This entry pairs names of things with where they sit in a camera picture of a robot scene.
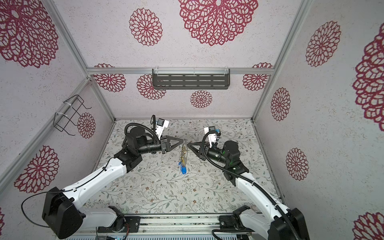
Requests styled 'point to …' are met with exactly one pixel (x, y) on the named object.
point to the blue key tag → (184, 170)
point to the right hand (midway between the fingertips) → (188, 144)
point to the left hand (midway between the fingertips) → (182, 143)
